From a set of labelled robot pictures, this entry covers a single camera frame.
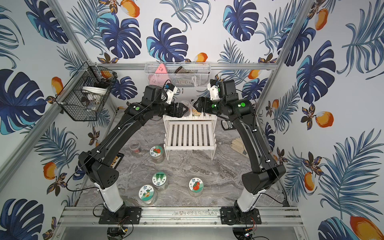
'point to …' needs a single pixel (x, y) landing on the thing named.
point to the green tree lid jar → (159, 180)
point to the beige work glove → (238, 145)
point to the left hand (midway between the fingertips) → (181, 103)
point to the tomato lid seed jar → (157, 153)
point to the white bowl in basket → (94, 90)
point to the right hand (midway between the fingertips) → (200, 104)
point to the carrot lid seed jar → (147, 194)
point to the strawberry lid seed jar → (196, 187)
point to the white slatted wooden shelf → (190, 133)
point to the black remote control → (227, 125)
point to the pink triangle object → (160, 77)
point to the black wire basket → (85, 95)
